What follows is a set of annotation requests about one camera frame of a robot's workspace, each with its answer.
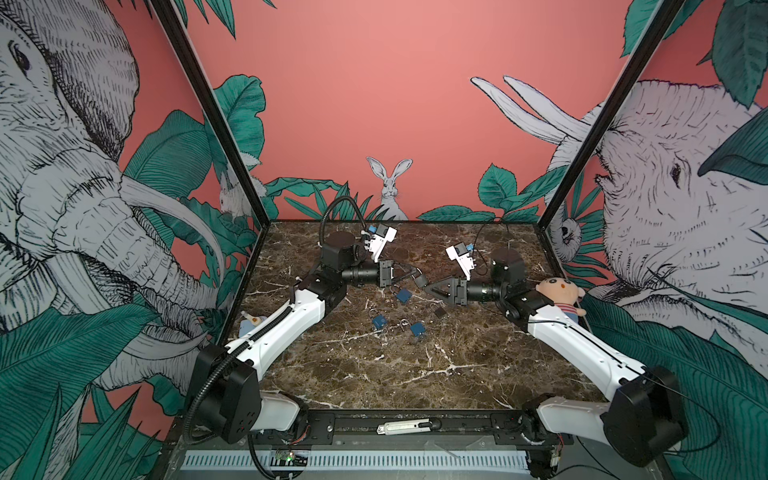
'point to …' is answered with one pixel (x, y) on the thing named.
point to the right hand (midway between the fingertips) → (428, 289)
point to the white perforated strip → (358, 460)
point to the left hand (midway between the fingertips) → (416, 270)
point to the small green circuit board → (288, 458)
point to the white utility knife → (406, 426)
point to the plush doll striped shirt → (564, 293)
